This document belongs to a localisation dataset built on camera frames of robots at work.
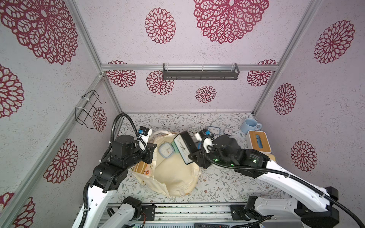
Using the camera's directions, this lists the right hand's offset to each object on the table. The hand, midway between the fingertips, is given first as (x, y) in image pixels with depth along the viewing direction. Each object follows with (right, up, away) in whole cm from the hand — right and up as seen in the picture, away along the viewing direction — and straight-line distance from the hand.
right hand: (191, 153), depth 62 cm
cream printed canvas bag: (-11, -18, +23) cm, 31 cm away
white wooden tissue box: (+50, +2, +38) cm, 62 cm away
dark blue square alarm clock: (+20, +9, +45) cm, 50 cm away
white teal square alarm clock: (-14, -3, +30) cm, 34 cm away
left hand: (-17, +2, +4) cm, 17 cm away
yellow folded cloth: (+53, -8, +28) cm, 61 cm away
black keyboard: (+10, -37, +7) cm, 39 cm away
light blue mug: (+48, +14, +48) cm, 69 cm away
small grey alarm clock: (+31, +8, +44) cm, 54 cm away
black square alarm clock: (-2, +4, 0) cm, 4 cm away
